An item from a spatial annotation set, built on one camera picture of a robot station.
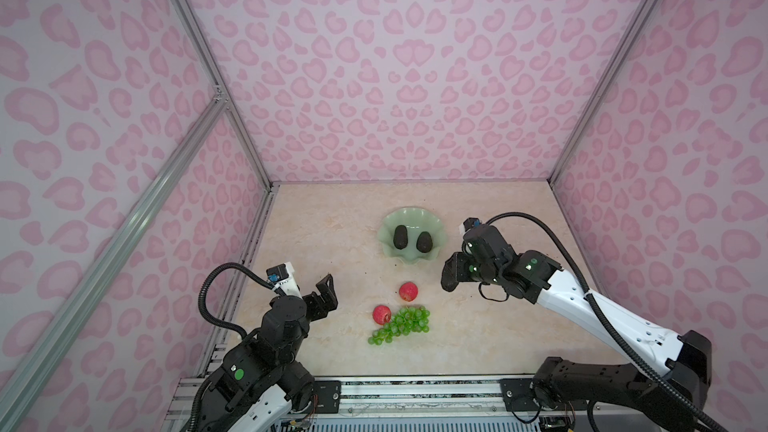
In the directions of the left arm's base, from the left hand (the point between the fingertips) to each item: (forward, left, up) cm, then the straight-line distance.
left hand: (319, 278), depth 70 cm
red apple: (+4, -22, -17) cm, 28 cm away
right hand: (+4, -32, -3) cm, 32 cm away
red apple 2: (-2, -14, -18) cm, 23 cm away
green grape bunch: (-4, -20, -19) cm, 27 cm away
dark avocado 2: (+21, -28, -18) cm, 39 cm away
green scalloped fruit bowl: (+30, -25, -18) cm, 43 cm away
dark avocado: (+23, -20, -18) cm, 35 cm away
